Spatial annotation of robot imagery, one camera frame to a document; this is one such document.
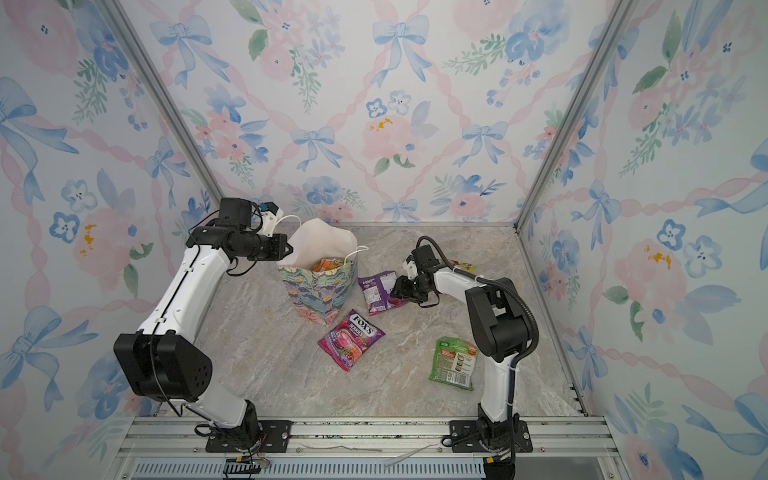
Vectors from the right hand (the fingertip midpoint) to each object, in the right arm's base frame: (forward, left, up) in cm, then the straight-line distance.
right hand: (397, 292), depth 98 cm
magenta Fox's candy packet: (-16, +14, +1) cm, 21 cm away
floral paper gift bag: (-10, +21, +14) cm, 27 cm away
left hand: (0, +29, +23) cm, 37 cm away
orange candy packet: (+3, +22, +11) cm, 25 cm away
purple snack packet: (0, +7, +1) cm, 7 cm away
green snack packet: (-22, -16, -2) cm, 27 cm away
